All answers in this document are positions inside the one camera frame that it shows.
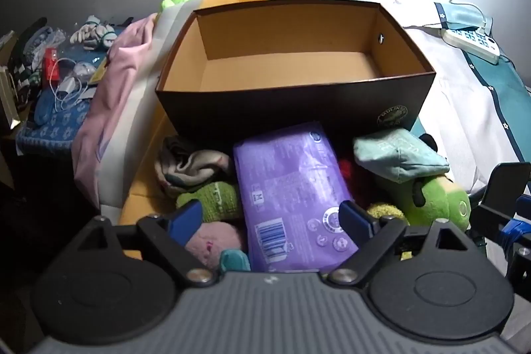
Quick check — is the green knitted sock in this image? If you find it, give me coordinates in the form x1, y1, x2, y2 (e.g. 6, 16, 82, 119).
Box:
177, 181, 243, 223

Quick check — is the mint zip pouch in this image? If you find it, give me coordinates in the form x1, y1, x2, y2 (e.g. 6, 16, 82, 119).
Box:
353, 128, 450, 184

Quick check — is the striped rolled scarf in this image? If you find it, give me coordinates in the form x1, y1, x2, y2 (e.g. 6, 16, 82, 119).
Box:
154, 136, 230, 198

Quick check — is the yellow cloth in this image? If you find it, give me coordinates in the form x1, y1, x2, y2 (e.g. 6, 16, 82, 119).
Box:
367, 203, 408, 223

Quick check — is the purple pad package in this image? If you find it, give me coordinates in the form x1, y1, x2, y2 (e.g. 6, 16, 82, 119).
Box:
233, 124, 358, 273

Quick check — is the red knitted item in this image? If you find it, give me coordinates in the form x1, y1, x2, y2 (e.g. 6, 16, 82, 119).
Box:
338, 159, 357, 194

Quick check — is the red small packet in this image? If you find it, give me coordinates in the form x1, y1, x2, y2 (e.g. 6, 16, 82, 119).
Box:
42, 47, 59, 85

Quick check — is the pink cloth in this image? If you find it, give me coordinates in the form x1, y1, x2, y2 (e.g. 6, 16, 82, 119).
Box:
71, 14, 158, 207

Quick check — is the white charger with cable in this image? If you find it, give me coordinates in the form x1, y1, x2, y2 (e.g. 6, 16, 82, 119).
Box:
48, 57, 96, 112

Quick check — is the pink plush toy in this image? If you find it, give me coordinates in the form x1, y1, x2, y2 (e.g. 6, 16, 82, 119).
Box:
186, 222, 244, 269

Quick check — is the dark cardboard box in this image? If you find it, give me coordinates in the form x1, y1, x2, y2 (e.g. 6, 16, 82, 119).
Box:
156, 0, 436, 149

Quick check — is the striped socks pack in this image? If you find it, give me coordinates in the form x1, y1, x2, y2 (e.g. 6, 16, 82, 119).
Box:
7, 17, 67, 91

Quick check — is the white power strip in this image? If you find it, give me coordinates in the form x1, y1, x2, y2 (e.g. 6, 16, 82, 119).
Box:
441, 29, 500, 65

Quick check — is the green caterpillar plush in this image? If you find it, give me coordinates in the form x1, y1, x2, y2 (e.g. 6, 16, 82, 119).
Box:
393, 132, 472, 233

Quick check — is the blue floral mat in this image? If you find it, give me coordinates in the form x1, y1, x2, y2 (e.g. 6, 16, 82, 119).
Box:
15, 46, 110, 154

